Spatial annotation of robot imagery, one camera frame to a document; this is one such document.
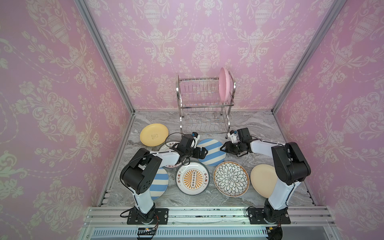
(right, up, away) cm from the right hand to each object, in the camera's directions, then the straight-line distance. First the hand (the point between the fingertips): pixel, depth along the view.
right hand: (223, 149), depth 97 cm
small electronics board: (-42, -36, -24) cm, 61 cm away
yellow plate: (-48, +9, +9) cm, 50 cm away
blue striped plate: (-5, -4, -1) cm, 7 cm away
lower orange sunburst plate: (-20, -16, -11) cm, 28 cm away
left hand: (-14, -1, -4) cm, 15 cm away
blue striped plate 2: (-39, -18, -12) cm, 45 cm away
